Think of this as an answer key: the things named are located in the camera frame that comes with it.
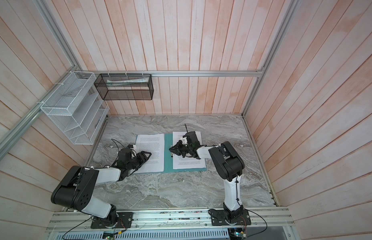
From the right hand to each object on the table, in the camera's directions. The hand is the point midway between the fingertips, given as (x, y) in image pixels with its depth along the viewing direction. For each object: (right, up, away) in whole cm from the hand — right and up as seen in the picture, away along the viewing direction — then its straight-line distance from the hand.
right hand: (169, 149), depth 94 cm
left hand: (-12, -5, -1) cm, 13 cm away
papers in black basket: (-36, +41, -4) cm, 54 cm away
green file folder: (-1, -6, +2) cm, 7 cm away
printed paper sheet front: (-11, +2, +10) cm, 15 cm away
